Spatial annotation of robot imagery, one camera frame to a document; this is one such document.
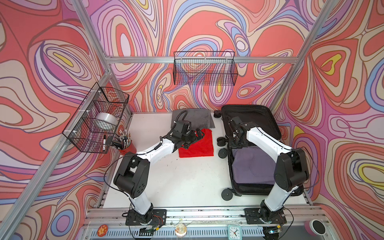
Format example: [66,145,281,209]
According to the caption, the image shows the round clear badge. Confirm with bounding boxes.
[175,223,188,238]

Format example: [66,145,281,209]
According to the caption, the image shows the red round sticker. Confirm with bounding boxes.
[97,224,109,238]

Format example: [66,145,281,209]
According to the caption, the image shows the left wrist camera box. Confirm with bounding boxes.
[174,120,191,135]

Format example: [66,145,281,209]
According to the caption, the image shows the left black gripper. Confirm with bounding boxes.
[179,127,205,148]

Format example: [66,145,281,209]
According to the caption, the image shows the silver duct tape roll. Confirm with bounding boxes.
[95,113,118,131]

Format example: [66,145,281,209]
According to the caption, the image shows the red pen cup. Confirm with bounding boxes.
[119,142,137,156]

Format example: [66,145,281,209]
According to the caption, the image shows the back black wire basket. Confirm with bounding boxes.
[173,50,239,86]

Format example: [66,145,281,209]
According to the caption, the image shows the left black wire basket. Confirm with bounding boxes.
[62,83,129,154]

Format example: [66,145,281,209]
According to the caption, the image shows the black open suitcase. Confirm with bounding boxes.
[213,104,305,202]

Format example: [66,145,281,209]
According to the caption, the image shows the red t-shirt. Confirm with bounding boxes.
[179,129,214,158]

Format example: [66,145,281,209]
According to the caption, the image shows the grey towel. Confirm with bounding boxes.
[184,109,215,130]

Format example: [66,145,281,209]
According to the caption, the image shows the small teal clock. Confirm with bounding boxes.
[228,225,243,240]

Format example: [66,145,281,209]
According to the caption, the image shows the purple jeans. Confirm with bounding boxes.
[232,146,276,185]

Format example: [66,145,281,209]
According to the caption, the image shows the black wire basket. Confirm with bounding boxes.
[173,50,239,86]
[62,83,129,154]

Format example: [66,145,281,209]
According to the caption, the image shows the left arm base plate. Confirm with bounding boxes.
[122,209,167,227]

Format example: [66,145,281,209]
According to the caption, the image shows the pink tape roll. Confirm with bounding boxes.
[305,220,326,236]

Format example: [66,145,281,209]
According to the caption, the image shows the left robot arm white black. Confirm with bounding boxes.
[113,129,205,216]

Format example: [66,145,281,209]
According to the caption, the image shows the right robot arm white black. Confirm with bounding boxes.
[229,117,310,219]

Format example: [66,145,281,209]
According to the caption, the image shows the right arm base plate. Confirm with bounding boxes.
[243,208,287,225]

